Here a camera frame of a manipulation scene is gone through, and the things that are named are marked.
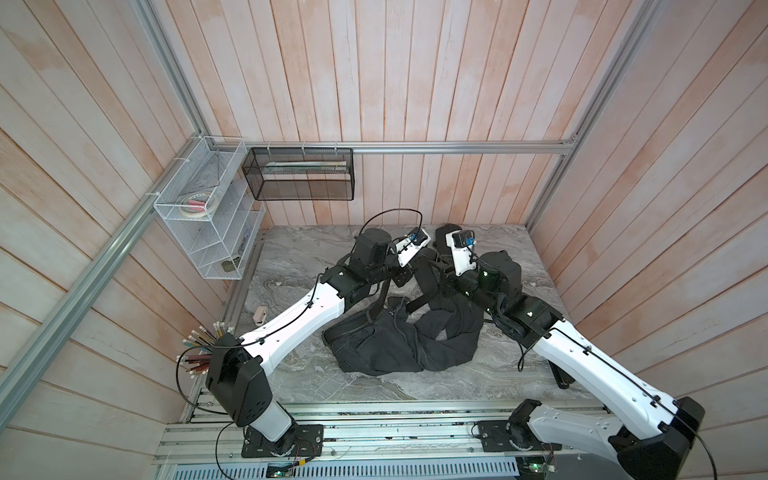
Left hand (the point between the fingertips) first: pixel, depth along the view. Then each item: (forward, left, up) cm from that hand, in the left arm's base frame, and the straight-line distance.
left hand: (416, 258), depth 75 cm
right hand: (-3, -4, +3) cm, 6 cm away
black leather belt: (-5, +10, -13) cm, 17 cm away
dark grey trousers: (-14, +6, -19) cm, 24 cm away
